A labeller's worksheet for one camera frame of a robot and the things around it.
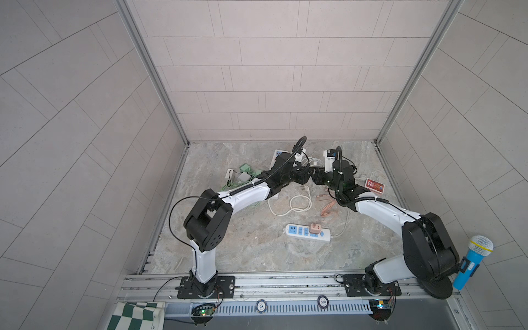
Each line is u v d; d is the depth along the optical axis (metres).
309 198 0.93
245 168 1.02
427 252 0.42
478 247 0.57
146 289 0.71
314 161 0.85
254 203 0.59
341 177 0.65
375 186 0.96
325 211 0.89
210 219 0.49
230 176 0.96
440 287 0.69
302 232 0.82
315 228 0.79
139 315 0.64
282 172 0.67
